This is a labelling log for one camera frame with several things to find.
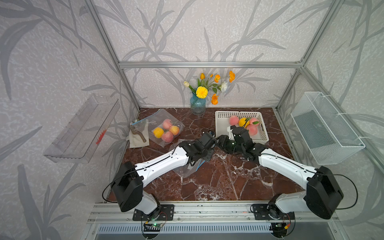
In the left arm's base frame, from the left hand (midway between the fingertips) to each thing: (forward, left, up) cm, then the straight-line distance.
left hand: (208, 151), depth 81 cm
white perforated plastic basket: (+32, -12, -12) cm, 36 cm away
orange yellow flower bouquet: (+43, 0, +11) cm, 44 cm away
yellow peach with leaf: (+18, +33, -8) cm, 39 cm away
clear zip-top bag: (+24, +33, -11) cm, 42 cm away
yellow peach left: (+28, -25, -7) cm, 38 cm away
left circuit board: (-33, +27, -16) cm, 45 cm away
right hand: (+4, -2, +4) cm, 6 cm away
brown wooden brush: (+22, +51, -13) cm, 57 cm away
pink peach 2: (+29, -32, -6) cm, 43 cm away
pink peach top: (+29, -19, -7) cm, 35 cm away
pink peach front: (+14, +26, -8) cm, 31 cm away
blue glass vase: (+39, +6, -3) cm, 40 cm away
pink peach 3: (+21, -31, -7) cm, 38 cm away
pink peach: (+25, +28, -7) cm, 38 cm away
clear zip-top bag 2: (-6, +13, -14) cm, 20 cm away
